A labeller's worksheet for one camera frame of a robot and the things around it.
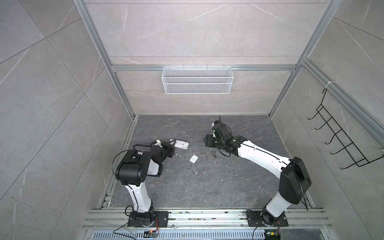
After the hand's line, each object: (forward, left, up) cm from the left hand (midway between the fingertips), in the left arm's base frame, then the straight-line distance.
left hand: (177, 136), depth 92 cm
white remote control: (-4, -3, -3) cm, 6 cm away
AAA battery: (-8, -24, -11) cm, 27 cm away
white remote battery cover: (-10, -10, -12) cm, 18 cm away
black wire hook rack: (-31, -76, +23) cm, 85 cm away
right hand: (-5, -17, +4) cm, 19 cm away
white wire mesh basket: (+34, -13, +18) cm, 41 cm away
